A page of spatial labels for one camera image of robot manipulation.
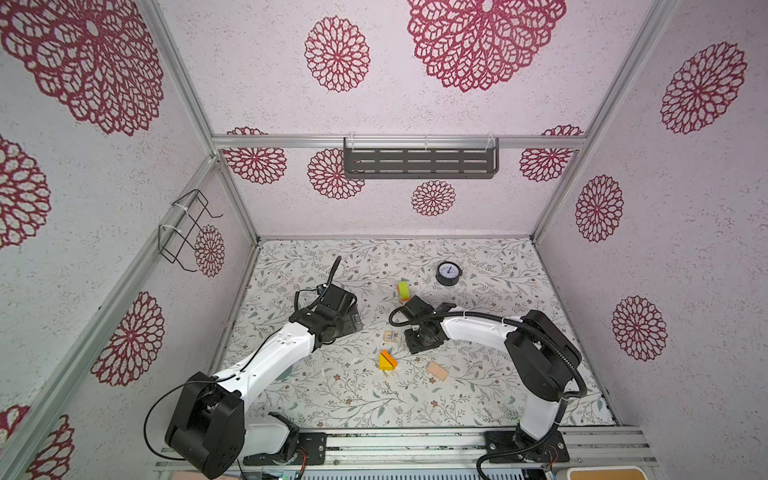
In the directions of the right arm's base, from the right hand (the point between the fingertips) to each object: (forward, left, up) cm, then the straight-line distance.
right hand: (412, 341), depth 92 cm
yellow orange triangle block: (-8, +8, +2) cm, 11 cm away
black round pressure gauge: (+26, -13, +2) cm, 29 cm away
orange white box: (-32, -43, +2) cm, 54 cm away
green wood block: (+17, +3, +4) cm, 17 cm away
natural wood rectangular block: (-9, -7, 0) cm, 12 cm away
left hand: (-1, +21, +9) cm, 22 cm away
